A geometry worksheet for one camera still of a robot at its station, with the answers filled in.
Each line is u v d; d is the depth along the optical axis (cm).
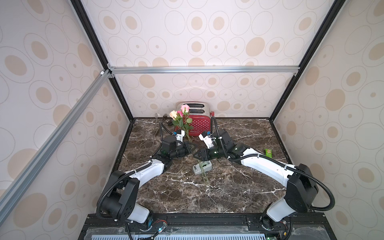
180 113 88
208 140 73
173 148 68
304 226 73
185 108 85
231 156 59
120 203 43
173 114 84
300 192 42
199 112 102
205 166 90
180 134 79
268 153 100
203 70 86
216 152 68
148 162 57
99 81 81
